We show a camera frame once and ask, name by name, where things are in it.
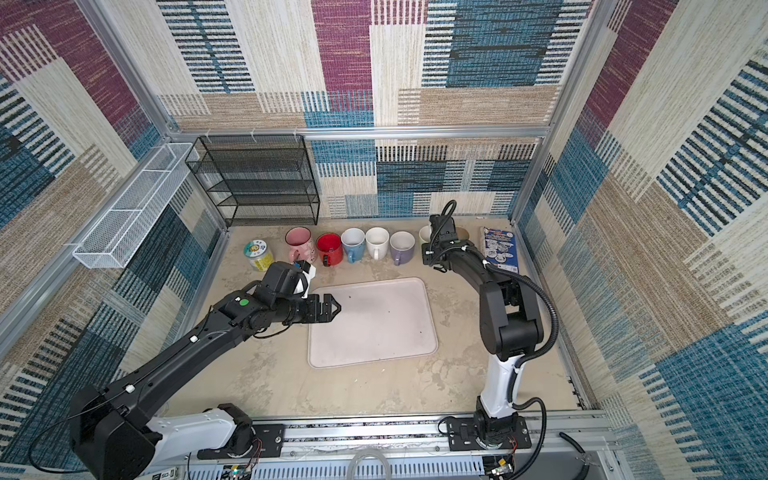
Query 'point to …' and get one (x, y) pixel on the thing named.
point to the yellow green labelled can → (258, 254)
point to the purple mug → (402, 247)
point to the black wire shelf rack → (257, 180)
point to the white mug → (377, 242)
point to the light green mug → (424, 234)
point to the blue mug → (353, 241)
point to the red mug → (330, 248)
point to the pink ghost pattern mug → (300, 245)
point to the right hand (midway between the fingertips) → (434, 253)
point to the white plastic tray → (378, 320)
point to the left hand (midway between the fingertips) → (329, 305)
